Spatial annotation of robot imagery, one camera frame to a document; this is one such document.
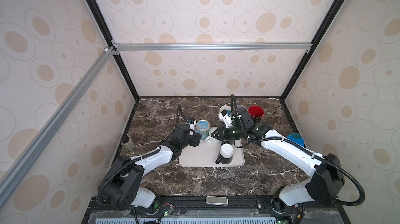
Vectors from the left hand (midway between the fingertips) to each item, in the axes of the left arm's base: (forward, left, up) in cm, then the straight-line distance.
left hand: (201, 131), depth 87 cm
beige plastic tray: (-8, -2, -12) cm, 15 cm away
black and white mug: (-10, -13, -3) cm, 17 cm away
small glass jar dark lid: (-5, +42, -2) cm, 42 cm away
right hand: (-6, -6, +7) cm, 11 cm away
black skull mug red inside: (+15, -34, -1) cm, 37 cm away
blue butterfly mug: (+4, 0, -1) cm, 4 cm away
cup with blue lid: (-2, -54, -3) cm, 54 cm away
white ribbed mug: (0, -9, +16) cm, 18 cm away
